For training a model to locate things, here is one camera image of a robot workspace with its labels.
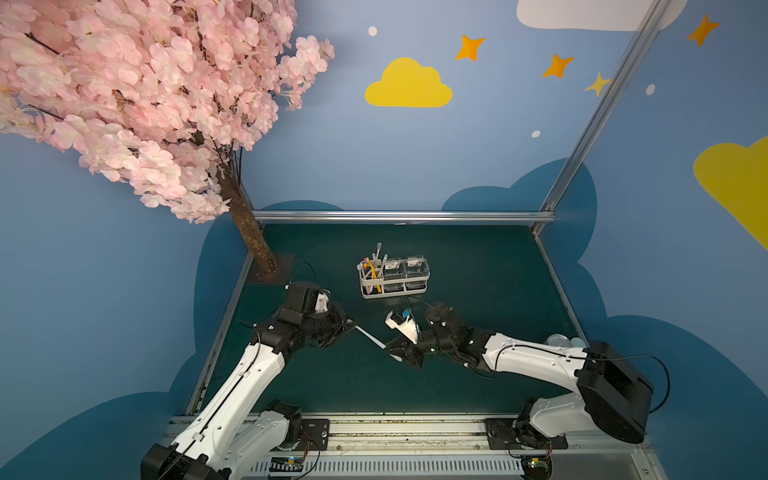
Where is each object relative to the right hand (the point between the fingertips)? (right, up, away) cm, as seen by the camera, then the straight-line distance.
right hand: (391, 343), depth 78 cm
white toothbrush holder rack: (-2, +16, +16) cm, 23 cm away
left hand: (-8, +8, -2) cm, 11 cm away
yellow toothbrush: (-4, +12, +23) cm, 26 cm away
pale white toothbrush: (-4, +1, -1) cm, 4 cm away
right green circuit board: (+36, -29, -5) cm, 47 cm away
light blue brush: (+57, -3, +12) cm, 59 cm away
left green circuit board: (-26, -28, -5) cm, 39 cm away
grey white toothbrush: (-4, +26, +17) cm, 32 cm away
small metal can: (+49, -1, +8) cm, 50 cm away
